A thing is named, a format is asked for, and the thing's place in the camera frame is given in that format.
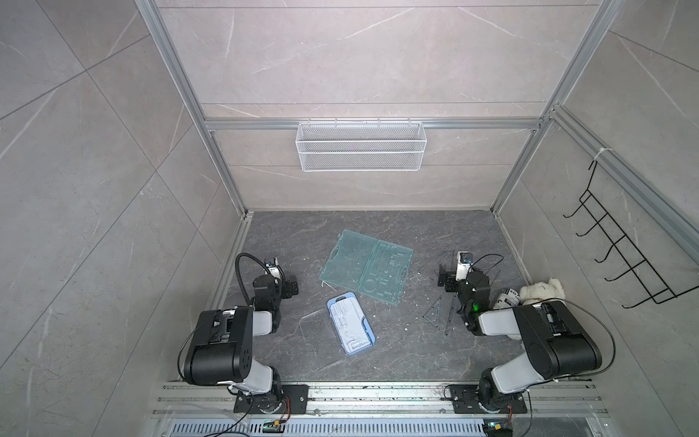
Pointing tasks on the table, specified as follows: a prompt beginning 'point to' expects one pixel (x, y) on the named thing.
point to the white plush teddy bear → (542, 291)
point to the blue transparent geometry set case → (349, 321)
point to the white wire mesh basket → (360, 147)
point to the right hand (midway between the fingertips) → (456, 264)
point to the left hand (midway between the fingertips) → (280, 271)
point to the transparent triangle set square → (432, 314)
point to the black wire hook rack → (648, 278)
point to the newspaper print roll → (508, 299)
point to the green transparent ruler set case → (368, 265)
